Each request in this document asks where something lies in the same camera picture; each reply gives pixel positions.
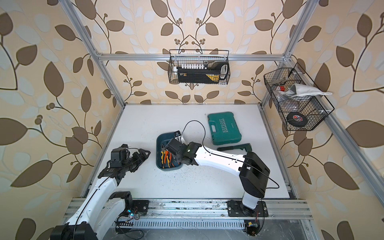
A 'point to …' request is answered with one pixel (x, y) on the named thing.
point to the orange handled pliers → (166, 153)
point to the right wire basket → (302, 105)
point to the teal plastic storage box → (162, 140)
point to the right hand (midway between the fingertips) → (182, 149)
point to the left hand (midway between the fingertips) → (145, 154)
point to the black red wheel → (297, 119)
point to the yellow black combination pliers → (162, 155)
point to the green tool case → (224, 128)
